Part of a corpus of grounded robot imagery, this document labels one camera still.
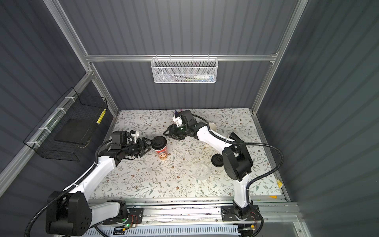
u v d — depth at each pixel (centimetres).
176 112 102
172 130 76
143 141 75
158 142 81
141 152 75
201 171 89
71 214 40
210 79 89
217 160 91
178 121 83
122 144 66
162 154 87
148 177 87
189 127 70
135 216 72
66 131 72
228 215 74
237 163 51
